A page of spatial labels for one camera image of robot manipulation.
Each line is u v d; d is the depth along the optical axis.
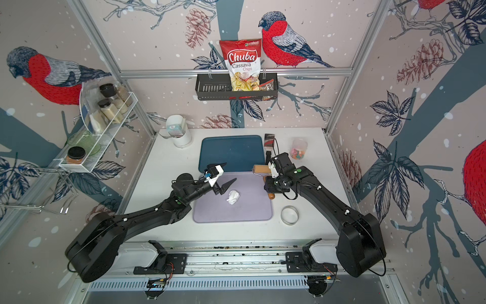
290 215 0.86
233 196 0.90
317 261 0.61
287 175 0.60
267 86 0.86
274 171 0.73
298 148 1.04
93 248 0.41
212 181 0.67
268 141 1.19
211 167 0.72
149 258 0.61
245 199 0.90
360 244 0.40
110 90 0.80
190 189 0.62
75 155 0.60
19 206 0.52
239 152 1.10
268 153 1.09
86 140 0.70
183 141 1.10
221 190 0.71
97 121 0.70
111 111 0.76
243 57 0.80
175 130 1.06
